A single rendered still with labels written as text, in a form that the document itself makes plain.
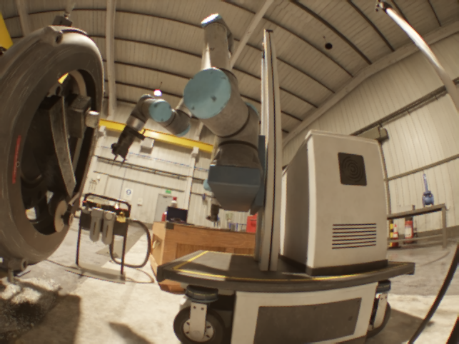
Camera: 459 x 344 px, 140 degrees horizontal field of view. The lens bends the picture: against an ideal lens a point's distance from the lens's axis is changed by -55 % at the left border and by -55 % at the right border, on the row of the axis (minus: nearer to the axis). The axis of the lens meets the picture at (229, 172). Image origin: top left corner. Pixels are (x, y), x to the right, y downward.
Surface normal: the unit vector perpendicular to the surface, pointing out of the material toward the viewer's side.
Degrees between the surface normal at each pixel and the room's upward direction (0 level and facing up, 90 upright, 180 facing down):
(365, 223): 90
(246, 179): 90
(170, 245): 90
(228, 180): 90
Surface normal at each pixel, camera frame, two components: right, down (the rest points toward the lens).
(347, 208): -0.04, -0.33
